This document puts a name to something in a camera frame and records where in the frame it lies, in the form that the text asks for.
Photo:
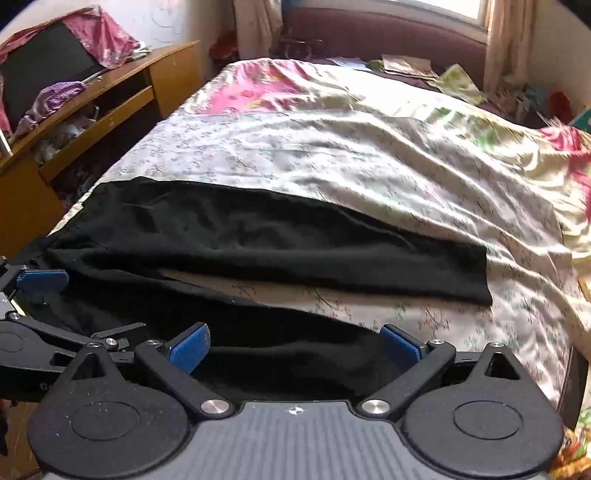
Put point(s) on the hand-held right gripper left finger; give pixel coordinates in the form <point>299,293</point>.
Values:
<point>191,345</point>

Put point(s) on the white small-flower bedsheet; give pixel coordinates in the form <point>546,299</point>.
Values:
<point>369,184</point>

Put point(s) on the pink floral cloth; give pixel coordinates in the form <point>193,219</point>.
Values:
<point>99,32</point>

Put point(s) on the cream curtain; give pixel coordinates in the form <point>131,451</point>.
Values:
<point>256,23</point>
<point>508,37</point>

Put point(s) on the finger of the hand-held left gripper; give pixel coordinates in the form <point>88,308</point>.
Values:
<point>122,334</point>
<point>41,279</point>

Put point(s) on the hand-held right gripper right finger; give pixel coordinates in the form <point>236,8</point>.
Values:
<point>399,345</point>

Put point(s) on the black monitor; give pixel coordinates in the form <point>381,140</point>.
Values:
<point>41,64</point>

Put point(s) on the red cloth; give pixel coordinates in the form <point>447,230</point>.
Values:
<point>224,50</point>

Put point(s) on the loose papers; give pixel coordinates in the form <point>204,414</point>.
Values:
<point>408,65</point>

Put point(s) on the pink floral cream quilt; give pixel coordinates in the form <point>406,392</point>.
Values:
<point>258,85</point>

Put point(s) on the purple cloth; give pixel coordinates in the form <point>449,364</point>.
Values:
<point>51,97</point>

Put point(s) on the green patterned pillow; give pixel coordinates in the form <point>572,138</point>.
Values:
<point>459,83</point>

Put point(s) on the black pants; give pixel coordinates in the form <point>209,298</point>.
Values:
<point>231,240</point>

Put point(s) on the grey clothes in desk shelf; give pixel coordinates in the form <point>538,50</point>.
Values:
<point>69,134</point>

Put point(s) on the window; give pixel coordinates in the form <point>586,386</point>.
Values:
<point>438,7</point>

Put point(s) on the wooden desk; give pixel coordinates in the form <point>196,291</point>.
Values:
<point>27,207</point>

